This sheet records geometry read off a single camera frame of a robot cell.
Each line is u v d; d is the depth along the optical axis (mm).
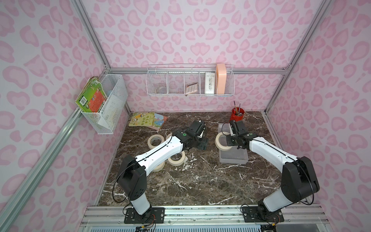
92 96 714
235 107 1059
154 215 723
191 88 947
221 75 819
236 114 1038
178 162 895
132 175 434
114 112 813
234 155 943
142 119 1141
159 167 877
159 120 1136
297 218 734
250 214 729
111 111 840
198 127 628
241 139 649
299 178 437
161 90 960
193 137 618
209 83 926
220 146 862
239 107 1068
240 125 692
